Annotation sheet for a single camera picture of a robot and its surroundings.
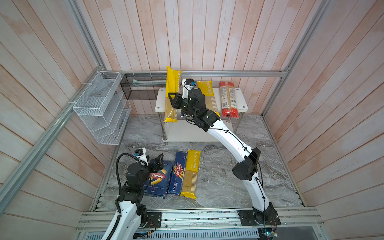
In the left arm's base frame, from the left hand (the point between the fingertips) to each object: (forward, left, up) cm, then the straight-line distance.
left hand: (156, 157), depth 81 cm
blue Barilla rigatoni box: (-11, -1, -8) cm, 14 cm away
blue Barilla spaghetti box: (-5, -11, -11) cm, 16 cm away
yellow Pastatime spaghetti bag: (0, -20, -12) cm, 23 cm away
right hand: (+20, -7, +28) cm, 35 cm away
